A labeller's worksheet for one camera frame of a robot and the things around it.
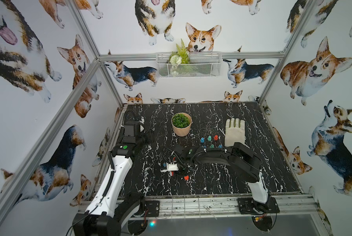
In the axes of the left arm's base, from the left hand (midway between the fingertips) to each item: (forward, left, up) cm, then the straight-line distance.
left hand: (152, 129), depth 79 cm
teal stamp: (-1, -35, -18) cm, 39 cm away
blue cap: (0, -31, -22) cm, 38 cm away
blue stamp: (+4, -29, -19) cm, 36 cm away
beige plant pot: (+12, -16, -10) cm, 22 cm away
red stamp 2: (-17, -10, -19) cm, 27 cm away
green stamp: (+5, -34, -19) cm, 40 cm away
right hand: (-16, -10, -21) cm, 28 cm away
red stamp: (+6, -39, -20) cm, 44 cm away
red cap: (-19, -18, -21) cm, 33 cm away
